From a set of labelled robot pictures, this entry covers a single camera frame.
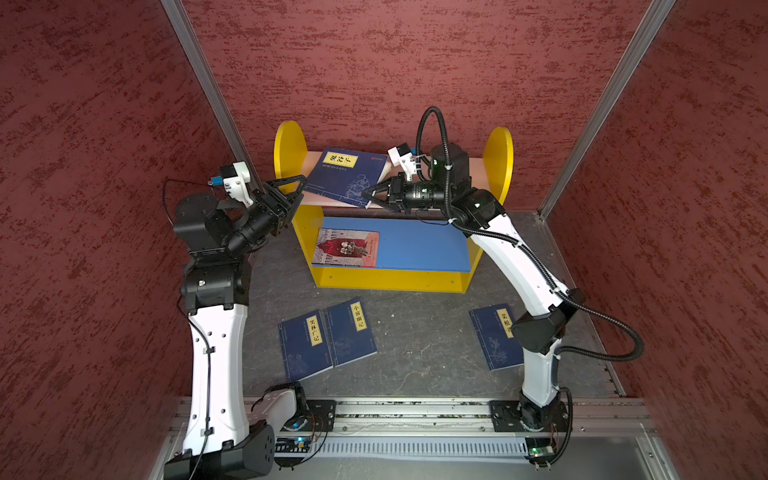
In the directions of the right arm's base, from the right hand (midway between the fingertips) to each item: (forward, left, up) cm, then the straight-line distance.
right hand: (363, 200), depth 62 cm
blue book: (-15, +20, -43) cm, 50 cm away
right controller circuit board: (-41, -40, -45) cm, 73 cm away
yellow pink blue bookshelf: (+7, -14, -28) cm, 32 cm away
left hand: (-2, +10, +4) cm, 12 cm away
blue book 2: (-11, +8, -43) cm, 45 cm away
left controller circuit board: (-39, +18, -44) cm, 61 cm away
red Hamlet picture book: (+10, +8, -29) cm, 31 cm away
